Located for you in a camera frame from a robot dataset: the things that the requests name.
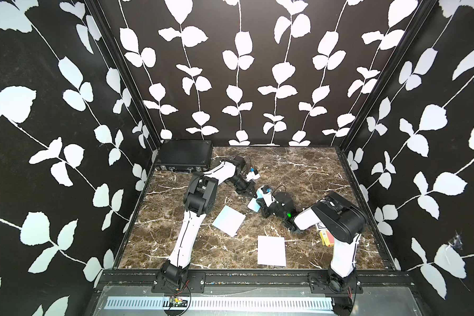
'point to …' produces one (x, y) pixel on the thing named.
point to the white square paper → (271, 251)
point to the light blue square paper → (253, 205)
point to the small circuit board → (178, 302)
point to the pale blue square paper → (229, 221)
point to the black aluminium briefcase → (184, 155)
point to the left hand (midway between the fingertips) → (257, 193)
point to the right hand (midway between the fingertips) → (255, 198)
